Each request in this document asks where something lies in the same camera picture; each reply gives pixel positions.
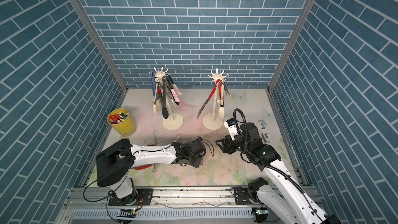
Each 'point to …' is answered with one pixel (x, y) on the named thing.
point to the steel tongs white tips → (155, 139)
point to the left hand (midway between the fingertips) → (201, 163)
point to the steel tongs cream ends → (221, 111)
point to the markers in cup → (116, 118)
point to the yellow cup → (127, 127)
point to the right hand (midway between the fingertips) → (222, 140)
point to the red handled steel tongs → (159, 92)
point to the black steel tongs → (166, 89)
